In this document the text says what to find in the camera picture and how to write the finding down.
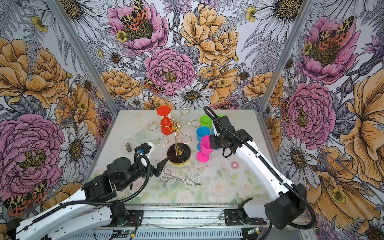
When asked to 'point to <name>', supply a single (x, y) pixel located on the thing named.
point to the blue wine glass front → (201, 132)
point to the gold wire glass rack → (179, 153)
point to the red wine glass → (166, 125)
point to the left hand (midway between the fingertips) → (159, 155)
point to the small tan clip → (128, 147)
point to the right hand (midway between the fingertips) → (215, 145)
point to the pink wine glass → (203, 156)
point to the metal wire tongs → (188, 181)
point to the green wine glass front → (206, 121)
